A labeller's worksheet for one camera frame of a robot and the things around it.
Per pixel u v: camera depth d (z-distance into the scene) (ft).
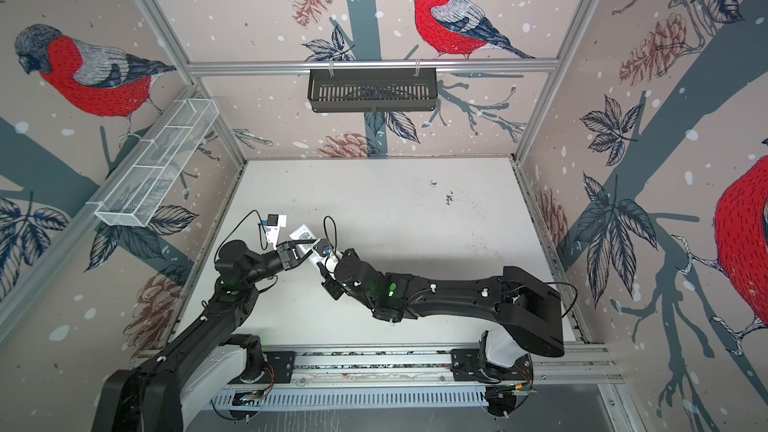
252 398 2.31
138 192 2.34
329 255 1.95
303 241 2.43
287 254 2.25
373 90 3.50
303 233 2.44
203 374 1.73
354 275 1.74
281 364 2.46
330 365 2.48
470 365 2.40
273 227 2.39
